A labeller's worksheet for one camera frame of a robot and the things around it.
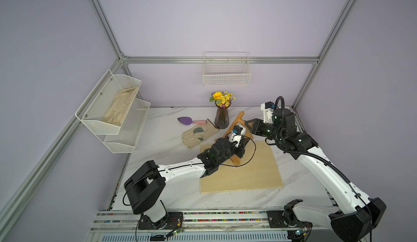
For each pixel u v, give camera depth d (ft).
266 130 2.01
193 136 3.40
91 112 2.20
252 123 2.20
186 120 3.68
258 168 3.14
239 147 2.21
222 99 2.96
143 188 1.42
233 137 2.13
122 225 2.41
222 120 3.44
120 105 2.63
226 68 3.09
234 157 2.28
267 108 2.10
